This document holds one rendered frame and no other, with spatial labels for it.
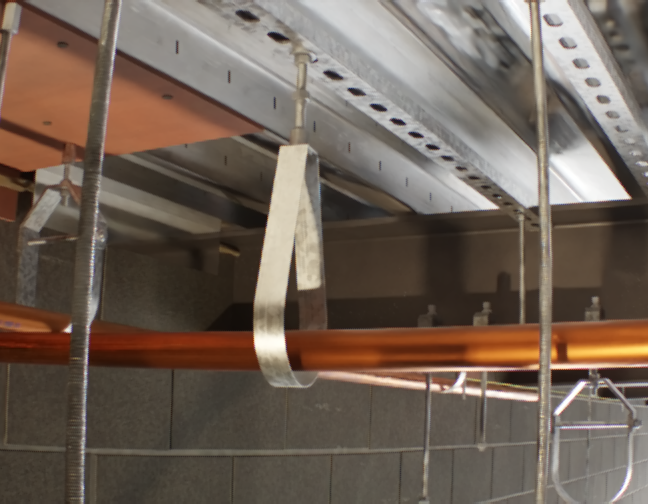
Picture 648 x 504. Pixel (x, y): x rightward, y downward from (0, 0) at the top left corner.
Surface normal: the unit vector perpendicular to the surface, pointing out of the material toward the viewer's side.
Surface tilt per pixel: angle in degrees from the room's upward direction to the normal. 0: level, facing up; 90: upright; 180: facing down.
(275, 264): 74
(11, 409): 90
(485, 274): 90
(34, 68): 180
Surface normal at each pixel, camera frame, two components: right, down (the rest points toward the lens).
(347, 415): 0.87, -0.06
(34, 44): -0.04, 0.98
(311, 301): -0.31, 0.10
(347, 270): -0.48, -0.18
